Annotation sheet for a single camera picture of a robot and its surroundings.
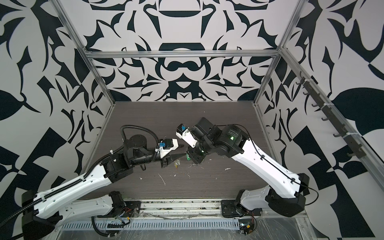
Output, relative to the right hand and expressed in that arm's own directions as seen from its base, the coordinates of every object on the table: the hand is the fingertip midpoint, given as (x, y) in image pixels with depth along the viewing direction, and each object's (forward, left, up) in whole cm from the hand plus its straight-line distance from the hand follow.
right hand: (188, 151), depth 62 cm
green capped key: (-1, 0, -3) cm, 3 cm away
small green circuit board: (-23, -26, -31) cm, 46 cm away
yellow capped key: (-1, +7, -13) cm, 15 cm away
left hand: (+2, +2, +2) cm, 3 cm away
